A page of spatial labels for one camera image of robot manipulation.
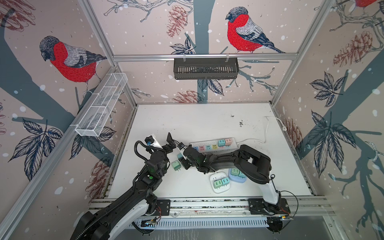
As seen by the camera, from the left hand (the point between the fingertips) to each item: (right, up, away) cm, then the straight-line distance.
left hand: (162, 136), depth 77 cm
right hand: (+8, -16, +14) cm, 23 cm away
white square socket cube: (+30, -23, +5) cm, 38 cm away
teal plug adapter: (+34, -6, +13) cm, 37 cm away
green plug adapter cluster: (+29, -24, -2) cm, 38 cm away
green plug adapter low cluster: (+6, -19, +9) cm, 22 cm away
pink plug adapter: (+38, -5, +14) cm, 40 cm away
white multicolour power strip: (+30, -8, +16) cm, 35 cm away
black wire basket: (+25, +44, +27) cm, 58 cm away
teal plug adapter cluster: (+33, -24, -1) cm, 40 cm away
